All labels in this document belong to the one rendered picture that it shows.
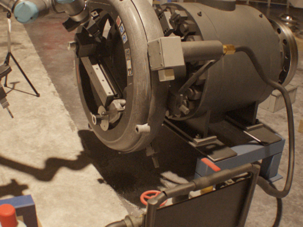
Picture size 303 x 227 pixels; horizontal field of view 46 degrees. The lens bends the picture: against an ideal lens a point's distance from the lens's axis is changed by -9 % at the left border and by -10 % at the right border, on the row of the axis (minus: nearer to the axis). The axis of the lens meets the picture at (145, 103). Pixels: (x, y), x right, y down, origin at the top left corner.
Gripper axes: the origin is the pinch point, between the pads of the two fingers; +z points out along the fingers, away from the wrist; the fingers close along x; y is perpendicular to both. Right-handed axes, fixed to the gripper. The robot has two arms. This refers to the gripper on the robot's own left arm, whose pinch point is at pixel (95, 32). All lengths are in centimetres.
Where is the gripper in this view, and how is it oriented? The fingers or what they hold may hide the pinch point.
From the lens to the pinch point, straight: 176.7
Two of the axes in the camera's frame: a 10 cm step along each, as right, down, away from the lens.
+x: -5.8, -6.7, 4.6
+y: 7.7, -6.4, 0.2
